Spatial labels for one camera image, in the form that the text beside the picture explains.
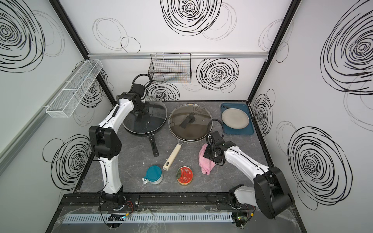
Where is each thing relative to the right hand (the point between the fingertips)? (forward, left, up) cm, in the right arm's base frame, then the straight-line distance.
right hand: (206, 156), depth 86 cm
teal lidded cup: (-13, +29, +4) cm, 31 cm away
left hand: (+27, +41, +12) cm, 51 cm away
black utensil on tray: (+45, -17, -4) cm, 48 cm away
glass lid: (+25, +39, +1) cm, 47 cm away
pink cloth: (-5, 0, 0) cm, 5 cm away
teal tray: (+23, -31, -4) cm, 39 cm away
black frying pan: (+11, +35, +4) cm, 37 cm away
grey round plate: (+33, -24, -5) cm, 41 cm away
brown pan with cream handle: (+8, +16, +3) cm, 18 cm away
